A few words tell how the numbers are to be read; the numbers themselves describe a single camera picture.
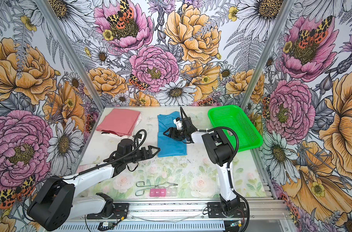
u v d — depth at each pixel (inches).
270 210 30.2
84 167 33.5
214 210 29.3
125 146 26.2
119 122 42.4
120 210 29.0
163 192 30.9
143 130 28.7
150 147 30.0
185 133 33.5
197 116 45.8
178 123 38.1
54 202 16.4
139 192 31.4
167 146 38.1
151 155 29.3
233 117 44.5
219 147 23.0
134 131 41.6
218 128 24.2
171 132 36.1
